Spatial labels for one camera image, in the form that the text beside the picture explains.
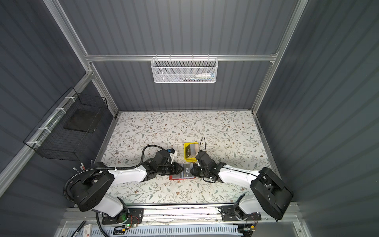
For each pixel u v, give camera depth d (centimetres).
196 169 76
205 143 101
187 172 87
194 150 94
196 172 76
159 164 70
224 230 71
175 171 77
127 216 71
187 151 95
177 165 82
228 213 73
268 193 43
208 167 67
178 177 86
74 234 69
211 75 91
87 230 69
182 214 75
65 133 73
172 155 82
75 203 45
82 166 76
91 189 44
